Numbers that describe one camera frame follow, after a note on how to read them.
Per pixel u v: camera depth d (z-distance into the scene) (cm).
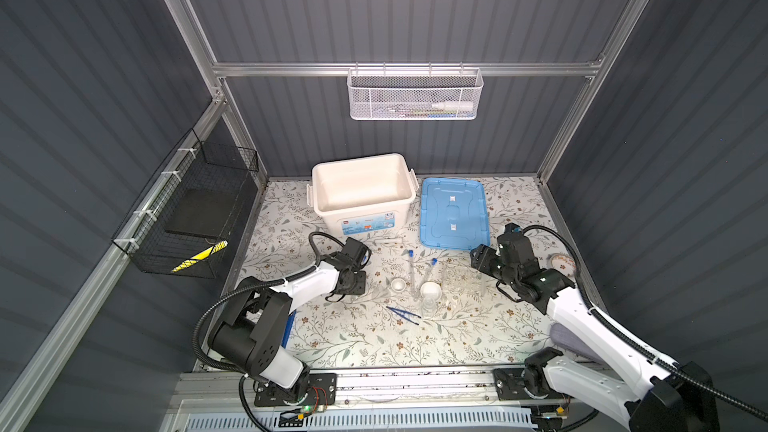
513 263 62
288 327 82
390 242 101
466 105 91
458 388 76
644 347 43
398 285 91
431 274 94
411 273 94
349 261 72
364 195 114
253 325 45
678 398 39
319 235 81
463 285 91
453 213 109
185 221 72
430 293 89
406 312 87
